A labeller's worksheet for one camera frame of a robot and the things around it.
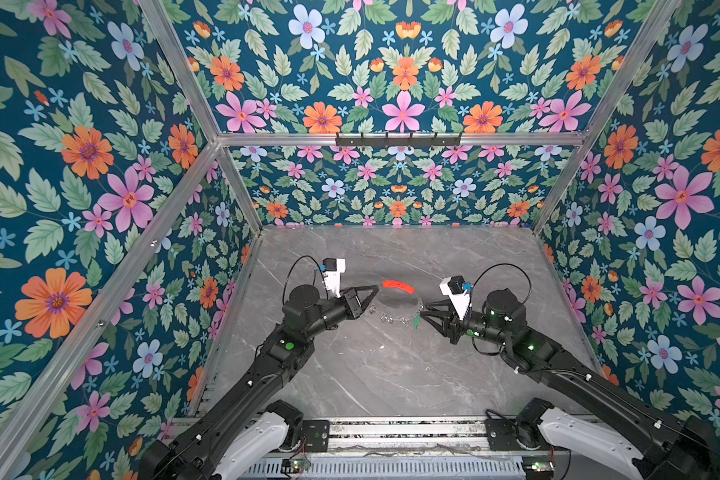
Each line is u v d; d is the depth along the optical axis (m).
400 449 0.72
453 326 0.62
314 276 0.64
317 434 0.74
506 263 0.55
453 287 0.61
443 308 0.69
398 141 0.93
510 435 0.73
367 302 0.68
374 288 0.69
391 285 0.70
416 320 0.72
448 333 0.65
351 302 0.62
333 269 0.65
